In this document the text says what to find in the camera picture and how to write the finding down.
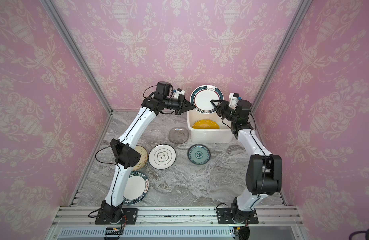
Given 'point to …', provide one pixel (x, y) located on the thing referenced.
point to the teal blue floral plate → (199, 154)
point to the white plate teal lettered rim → (136, 188)
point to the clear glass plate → (178, 135)
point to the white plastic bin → (224, 135)
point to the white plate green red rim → (201, 96)
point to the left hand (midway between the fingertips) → (195, 106)
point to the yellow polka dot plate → (205, 124)
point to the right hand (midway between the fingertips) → (211, 102)
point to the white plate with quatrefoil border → (162, 156)
